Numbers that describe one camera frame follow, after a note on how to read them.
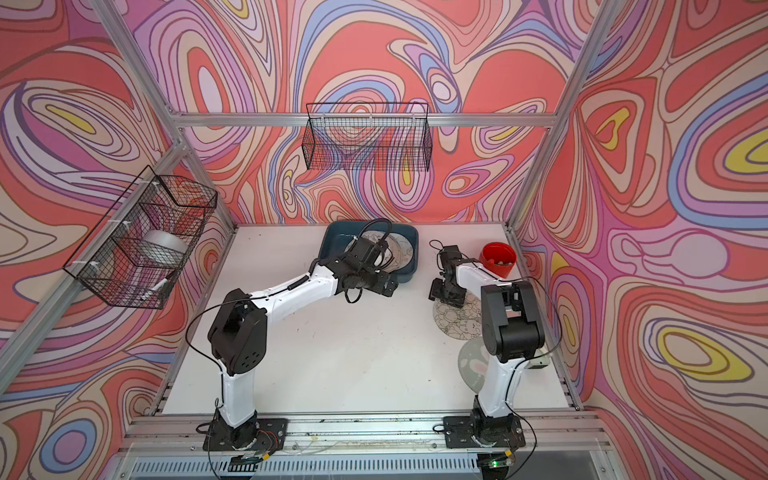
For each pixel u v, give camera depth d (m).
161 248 0.69
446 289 0.84
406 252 1.10
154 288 0.72
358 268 0.70
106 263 0.66
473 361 0.86
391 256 0.77
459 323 0.93
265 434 0.72
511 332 0.51
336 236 1.16
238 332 0.49
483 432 0.66
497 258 0.92
